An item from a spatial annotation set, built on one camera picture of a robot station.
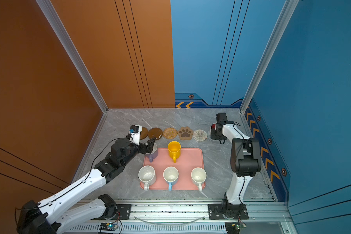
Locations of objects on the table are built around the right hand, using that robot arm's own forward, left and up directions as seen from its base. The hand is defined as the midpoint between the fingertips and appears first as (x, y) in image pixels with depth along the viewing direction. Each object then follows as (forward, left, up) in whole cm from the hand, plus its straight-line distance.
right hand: (215, 135), depth 99 cm
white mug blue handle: (-26, +29, -2) cm, 39 cm away
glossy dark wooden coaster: (+6, +43, -4) cm, 43 cm away
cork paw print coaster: (+5, +20, -4) cm, 21 cm away
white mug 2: (-26, +13, -3) cm, 30 cm away
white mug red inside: (+5, +1, +4) cm, 7 cm away
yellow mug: (-9, +28, -2) cm, 29 cm away
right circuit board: (-50, -3, -6) cm, 51 cm away
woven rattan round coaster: (+5, +32, -3) cm, 32 cm away
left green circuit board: (-50, +58, -5) cm, 77 cm away
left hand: (-13, +40, +20) cm, 47 cm away
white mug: (-26, +43, -3) cm, 50 cm away
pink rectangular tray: (-14, +18, -6) cm, 23 cm away
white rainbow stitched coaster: (+3, +10, -4) cm, 11 cm away
